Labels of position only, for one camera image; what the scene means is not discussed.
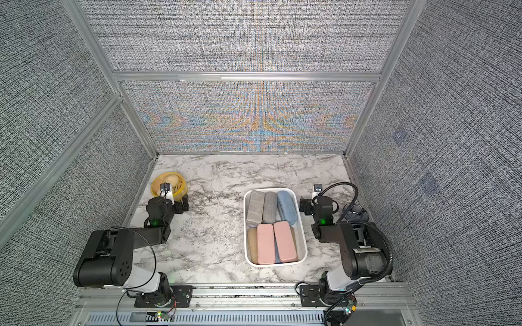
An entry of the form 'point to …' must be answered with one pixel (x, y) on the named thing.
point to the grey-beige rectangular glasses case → (255, 212)
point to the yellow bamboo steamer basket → (179, 186)
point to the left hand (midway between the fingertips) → (178, 192)
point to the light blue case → (287, 206)
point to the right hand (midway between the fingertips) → (313, 191)
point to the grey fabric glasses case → (270, 207)
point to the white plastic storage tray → (302, 246)
